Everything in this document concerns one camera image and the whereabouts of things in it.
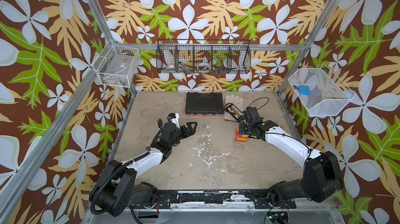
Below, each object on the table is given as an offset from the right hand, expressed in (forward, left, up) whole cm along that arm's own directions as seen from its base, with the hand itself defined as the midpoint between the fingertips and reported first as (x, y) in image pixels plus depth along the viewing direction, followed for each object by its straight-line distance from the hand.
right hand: (241, 126), depth 89 cm
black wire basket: (+39, +23, +21) cm, 50 cm away
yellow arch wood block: (-5, -1, -6) cm, 8 cm away
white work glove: (+27, -4, -8) cm, 28 cm away
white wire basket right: (+6, -41, +20) cm, 46 cm away
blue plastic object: (+15, -35, +15) cm, 41 cm away
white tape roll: (+36, +21, +16) cm, 45 cm away
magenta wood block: (-4, 0, -4) cm, 6 cm away
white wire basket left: (+26, +70, +24) cm, 79 cm away
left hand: (0, +29, +5) cm, 29 cm away
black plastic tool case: (+22, +20, -6) cm, 31 cm away
